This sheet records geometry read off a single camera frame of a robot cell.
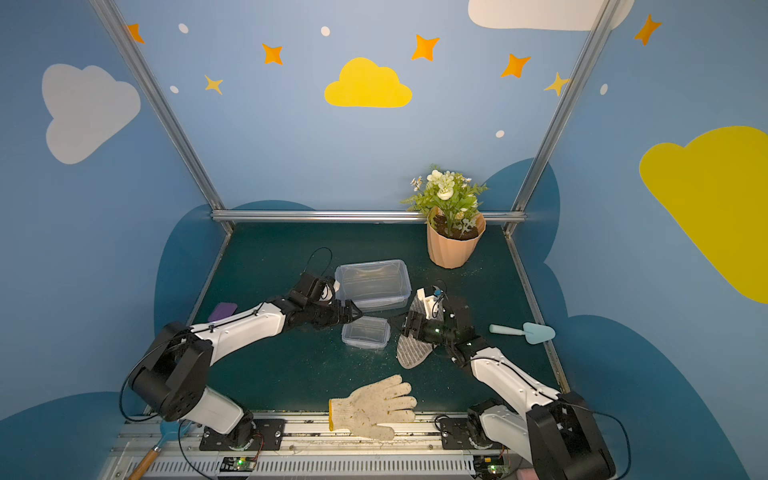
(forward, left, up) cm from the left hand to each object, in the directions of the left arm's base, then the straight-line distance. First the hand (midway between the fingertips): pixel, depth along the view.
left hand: (357, 316), depth 87 cm
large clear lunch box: (+15, -4, -7) cm, 17 cm away
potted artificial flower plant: (+35, -32, +6) cm, 47 cm away
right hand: (-3, -13, +4) cm, 14 cm away
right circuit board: (-35, -35, -9) cm, 50 cm away
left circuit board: (-36, +26, -9) cm, 45 cm away
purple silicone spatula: (+5, +45, -8) cm, 46 cm away
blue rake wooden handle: (-29, +46, -8) cm, 55 cm away
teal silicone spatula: (+1, -56, -9) cm, 56 cm away
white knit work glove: (-23, -4, -8) cm, 25 cm away
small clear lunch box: (-2, -2, -7) cm, 8 cm away
